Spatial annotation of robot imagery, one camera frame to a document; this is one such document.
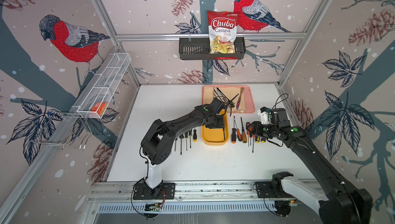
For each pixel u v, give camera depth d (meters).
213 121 0.73
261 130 0.69
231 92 1.14
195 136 0.92
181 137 0.91
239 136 0.90
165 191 0.73
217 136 0.90
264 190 0.72
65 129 0.57
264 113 0.73
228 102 1.10
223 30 0.83
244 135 0.91
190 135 0.92
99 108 0.65
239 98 1.11
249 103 1.08
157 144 0.48
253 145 0.89
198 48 0.95
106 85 0.79
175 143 0.90
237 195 0.73
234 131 0.93
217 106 0.70
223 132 0.94
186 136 0.92
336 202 0.37
